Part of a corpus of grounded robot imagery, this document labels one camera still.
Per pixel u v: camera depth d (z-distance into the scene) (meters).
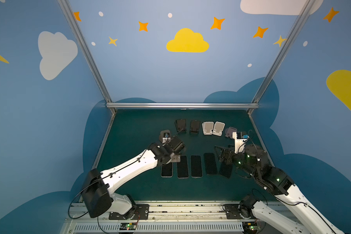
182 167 0.90
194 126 1.04
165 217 0.73
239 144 0.59
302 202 0.43
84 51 0.84
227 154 0.60
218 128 1.04
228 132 1.05
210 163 0.91
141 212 0.75
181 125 1.07
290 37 0.80
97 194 0.39
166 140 0.71
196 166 0.90
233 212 0.74
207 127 1.04
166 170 0.88
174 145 0.59
